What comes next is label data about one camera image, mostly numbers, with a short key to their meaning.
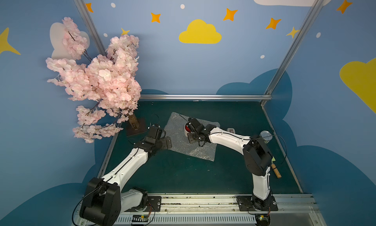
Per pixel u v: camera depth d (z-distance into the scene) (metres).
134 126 1.01
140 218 0.73
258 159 0.51
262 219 0.73
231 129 1.01
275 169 0.86
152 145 0.62
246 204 0.73
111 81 0.57
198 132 0.71
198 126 0.72
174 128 1.04
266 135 0.96
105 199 0.39
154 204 0.74
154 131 0.66
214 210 0.73
